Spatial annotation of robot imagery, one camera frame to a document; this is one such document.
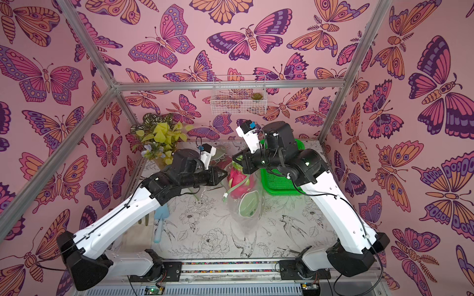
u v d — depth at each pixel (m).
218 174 0.61
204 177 0.60
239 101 1.06
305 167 0.40
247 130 0.51
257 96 0.93
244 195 0.64
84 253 0.39
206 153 0.63
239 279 0.73
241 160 0.59
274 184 1.00
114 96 0.93
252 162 0.52
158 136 0.88
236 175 0.66
